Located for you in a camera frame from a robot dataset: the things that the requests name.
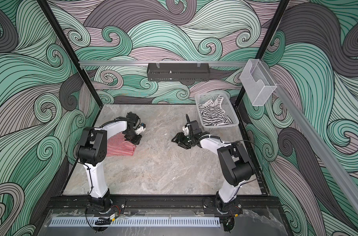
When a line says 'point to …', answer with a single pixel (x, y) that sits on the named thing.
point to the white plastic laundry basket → (227, 105)
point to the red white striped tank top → (118, 145)
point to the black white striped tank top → (212, 113)
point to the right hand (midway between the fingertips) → (174, 142)
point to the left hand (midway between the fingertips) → (137, 140)
